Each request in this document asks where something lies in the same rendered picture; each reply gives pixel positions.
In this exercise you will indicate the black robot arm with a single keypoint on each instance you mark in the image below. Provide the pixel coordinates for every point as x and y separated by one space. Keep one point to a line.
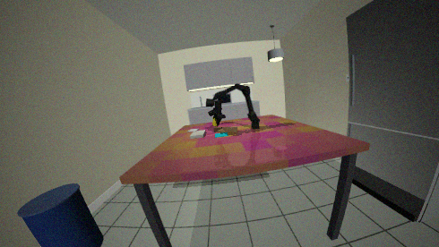
246 91

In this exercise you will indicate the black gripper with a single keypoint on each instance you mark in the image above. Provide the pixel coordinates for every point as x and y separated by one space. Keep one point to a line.
219 115

